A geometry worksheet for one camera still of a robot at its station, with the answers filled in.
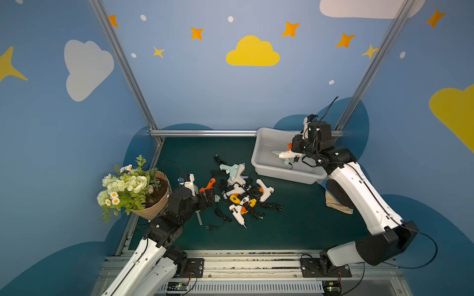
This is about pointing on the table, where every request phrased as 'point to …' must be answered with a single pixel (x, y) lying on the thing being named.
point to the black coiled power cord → (216, 157)
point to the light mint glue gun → (286, 160)
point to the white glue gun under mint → (237, 190)
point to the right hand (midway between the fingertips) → (298, 137)
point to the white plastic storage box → (266, 165)
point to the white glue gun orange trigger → (289, 153)
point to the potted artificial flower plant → (134, 190)
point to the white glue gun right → (267, 191)
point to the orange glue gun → (209, 186)
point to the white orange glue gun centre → (237, 211)
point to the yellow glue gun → (235, 198)
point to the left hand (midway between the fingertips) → (205, 188)
